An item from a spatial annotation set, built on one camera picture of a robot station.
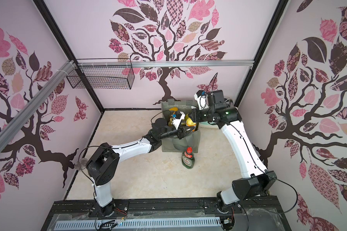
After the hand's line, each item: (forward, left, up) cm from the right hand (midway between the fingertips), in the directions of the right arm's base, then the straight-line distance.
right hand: (193, 112), depth 72 cm
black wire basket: (+37, +58, +2) cm, 69 cm away
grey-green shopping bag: (-9, 0, -13) cm, 15 cm away
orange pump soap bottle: (+12, +10, -9) cm, 18 cm away
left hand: (-1, 0, -9) cm, 9 cm away
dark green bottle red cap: (-16, +3, -21) cm, 26 cm away
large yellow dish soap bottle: (-3, +2, -5) cm, 6 cm away
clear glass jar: (-19, +60, -18) cm, 65 cm away
